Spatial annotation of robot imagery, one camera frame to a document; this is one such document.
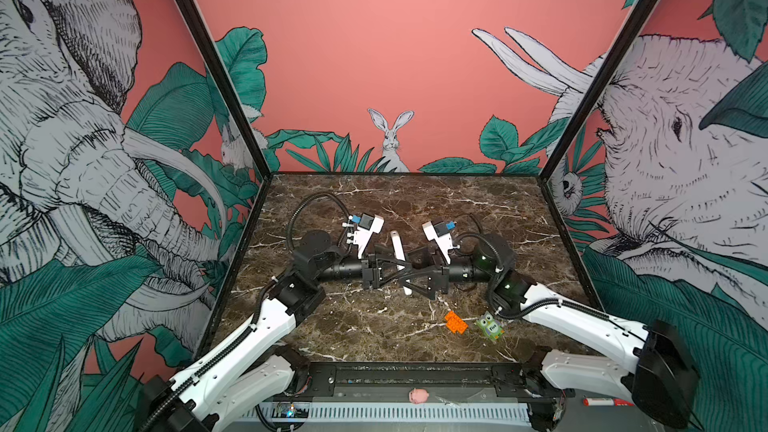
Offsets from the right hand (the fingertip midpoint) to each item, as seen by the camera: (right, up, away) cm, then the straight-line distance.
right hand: (401, 276), depth 60 cm
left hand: (+1, +3, 0) cm, 3 cm away
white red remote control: (0, +5, -2) cm, 5 cm away
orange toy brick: (+16, -19, +22) cm, 33 cm away
